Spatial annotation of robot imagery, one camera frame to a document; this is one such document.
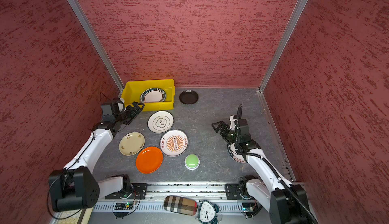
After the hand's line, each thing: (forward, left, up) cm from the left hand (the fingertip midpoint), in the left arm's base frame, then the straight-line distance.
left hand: (141, 111), depth 84 cm
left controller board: (-43, +3, -20) cm, 47 cm away
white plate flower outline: (+4, -7, -17) cm, 19 cm away
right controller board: (-43, -58, -18) cm, 74 cm away
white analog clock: (-45, -37, -13) cm, 60 cm away
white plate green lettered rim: (-27, -48, +9) cm, 56 cm away
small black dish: (+26, -25, -17) cm, 40 cm away
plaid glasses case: (-43, -25, -14) cm, 52 cm away
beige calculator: (-47, +19, -16) cm, 53 cm away
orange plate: (-22, -6, -16) cm, 28 cm away
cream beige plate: (-12, +8, -17) cm, 22 cm away
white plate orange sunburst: (-10, -18, -18) cm, 27 cm away
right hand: (-9, -42, -5) cm, 43 cm away
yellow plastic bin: (+32, +20, -16) cm, 41 cm away
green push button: (-22, -30, -17) cm, 41 cm away
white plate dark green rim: (+27, +2, -16) cm, 31 cm away
